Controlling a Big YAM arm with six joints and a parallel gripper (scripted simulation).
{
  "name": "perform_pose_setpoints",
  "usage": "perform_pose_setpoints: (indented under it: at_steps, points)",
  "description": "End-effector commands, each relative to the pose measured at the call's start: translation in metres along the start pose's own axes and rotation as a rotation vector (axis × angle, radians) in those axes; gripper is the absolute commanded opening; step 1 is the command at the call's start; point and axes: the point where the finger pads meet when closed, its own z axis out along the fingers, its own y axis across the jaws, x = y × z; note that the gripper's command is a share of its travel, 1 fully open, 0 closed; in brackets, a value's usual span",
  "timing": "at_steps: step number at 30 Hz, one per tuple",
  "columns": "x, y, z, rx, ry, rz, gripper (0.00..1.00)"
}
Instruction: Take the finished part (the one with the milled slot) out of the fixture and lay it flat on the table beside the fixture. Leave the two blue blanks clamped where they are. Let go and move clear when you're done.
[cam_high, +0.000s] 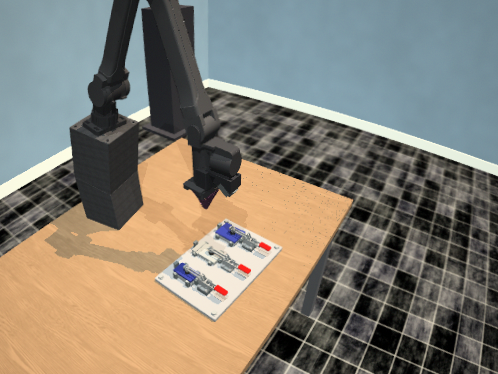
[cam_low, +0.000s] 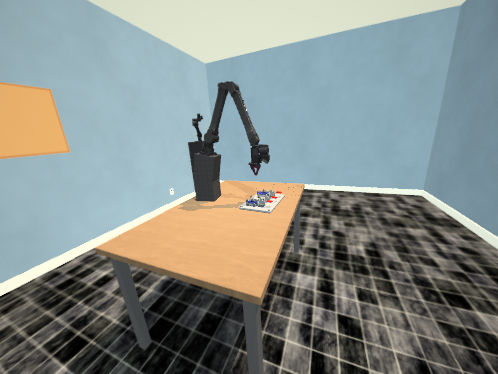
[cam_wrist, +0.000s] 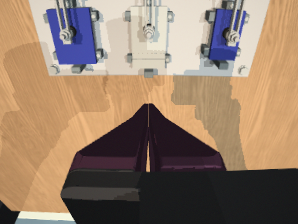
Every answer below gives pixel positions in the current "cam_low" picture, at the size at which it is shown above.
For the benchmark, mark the toggle clamp with red handle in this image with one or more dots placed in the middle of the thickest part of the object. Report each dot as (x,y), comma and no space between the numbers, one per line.
(271,193)

